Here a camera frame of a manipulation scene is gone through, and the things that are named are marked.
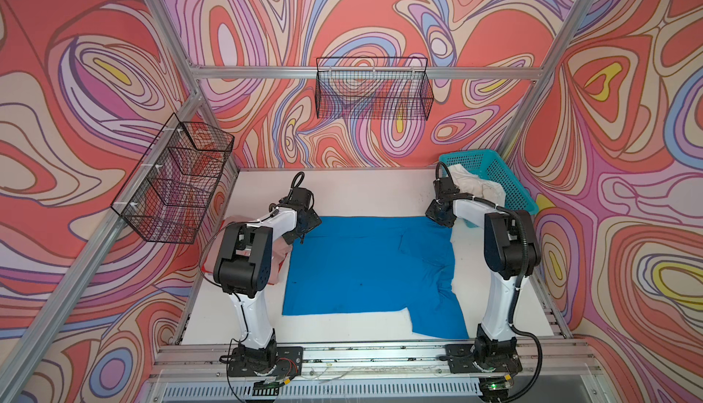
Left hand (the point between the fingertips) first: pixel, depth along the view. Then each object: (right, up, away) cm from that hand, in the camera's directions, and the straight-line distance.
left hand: (311, 224), depth 101 cm
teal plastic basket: (+74, +24, +14) cm, 79 cm away
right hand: (+49, +1, +3) cm, 49 cm away
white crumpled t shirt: (+63, +17, +11) cm, 66 cm away
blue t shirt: (+24, -13, -8) cm, 28 cm away
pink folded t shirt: (-9, -7, -8) cm, 14 cm away
